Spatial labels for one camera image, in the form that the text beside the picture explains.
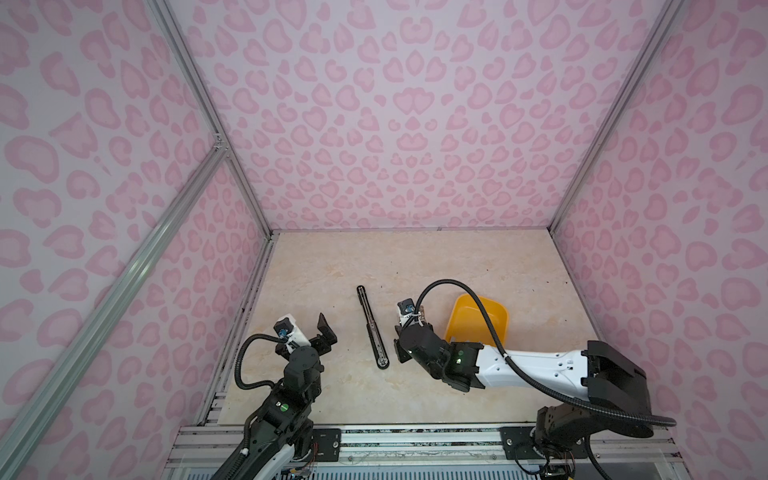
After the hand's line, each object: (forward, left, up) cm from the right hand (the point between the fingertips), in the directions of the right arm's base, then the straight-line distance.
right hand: (396, 326), depth 79 cm
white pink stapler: (+10, -8, -11) cm, 17 cm away
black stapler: (-3, +4, -12) cm, 13 cm away
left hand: (+1, +23, +2) cm, 23 cm away
